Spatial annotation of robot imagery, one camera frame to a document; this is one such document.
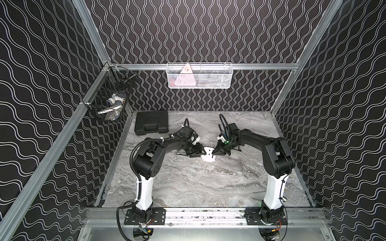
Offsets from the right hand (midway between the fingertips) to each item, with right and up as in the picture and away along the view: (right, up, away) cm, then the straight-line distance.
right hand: (213, 153), depth 94 cm
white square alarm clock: (-3, -2, -1) cm, 4 cm away
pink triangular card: (-17, +46, -4) cm, 49 cm away
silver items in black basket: (-58, +29, -8) cm, 65 cm away
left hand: (-6, 0, 0) cm, 6 cm away
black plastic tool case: (-42, +20, +10) cm, 47 cm away
